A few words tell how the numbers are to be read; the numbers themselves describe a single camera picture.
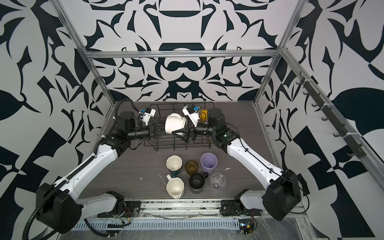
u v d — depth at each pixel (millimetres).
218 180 824
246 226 713
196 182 814
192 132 606
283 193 401
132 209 734
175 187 793
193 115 603
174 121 634
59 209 394
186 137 614
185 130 598
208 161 824
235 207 667
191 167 865
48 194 397
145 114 695
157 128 636
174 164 859
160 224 713
